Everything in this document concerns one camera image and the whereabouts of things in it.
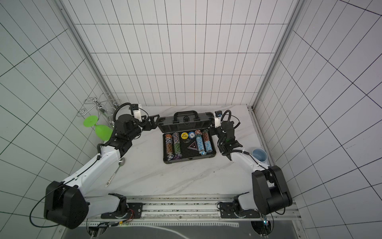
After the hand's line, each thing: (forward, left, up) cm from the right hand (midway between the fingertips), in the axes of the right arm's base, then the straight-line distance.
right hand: (214, 117), depth 86 cm
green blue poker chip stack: (-17, +21, -17) cm, 32 cm away
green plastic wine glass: (-13, +64, -2) cm, 65 cm away
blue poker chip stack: (-8, +8, -15) cm, 19 cm away
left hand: (-6, +35, +4) cm, 36 cm away
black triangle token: (-10, +12, -18) cm, 24 cm away
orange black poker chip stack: (-7, +28, -15) cm, 33 cm away
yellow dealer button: (-3, +18, -17) cm, 25 cm away
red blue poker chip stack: (-9, +3, -15) cm, 18 cm away
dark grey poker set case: (-7, +15, +4) cm, 17 cm away
